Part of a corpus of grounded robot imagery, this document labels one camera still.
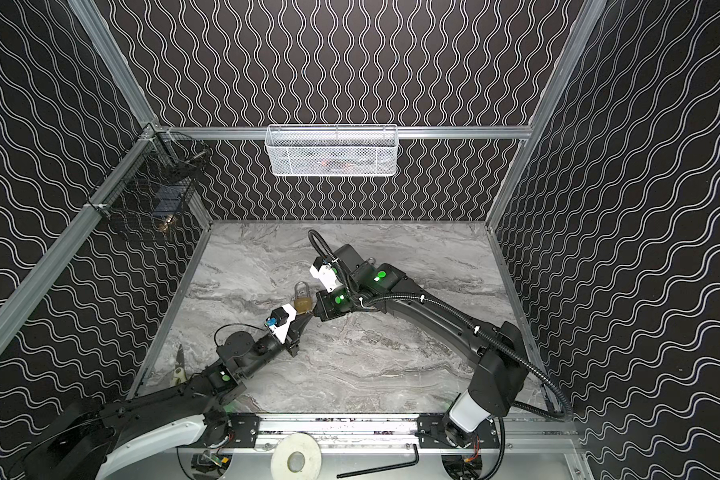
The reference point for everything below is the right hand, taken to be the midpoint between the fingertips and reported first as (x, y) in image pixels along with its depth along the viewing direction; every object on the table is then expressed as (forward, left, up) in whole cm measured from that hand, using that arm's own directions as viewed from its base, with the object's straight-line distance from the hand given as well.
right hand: (314, 313), depth 74 cm
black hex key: (-31, -9, -20) cm, 38 cm away
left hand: (-1, 0, -1) cm, 1 cm away
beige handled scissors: (-10, +40, -18) cm, 45 cm away
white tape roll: (-25, +2, -20) cm, 32 cm away
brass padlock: (+14, +9, -20) cm, 26 cm away
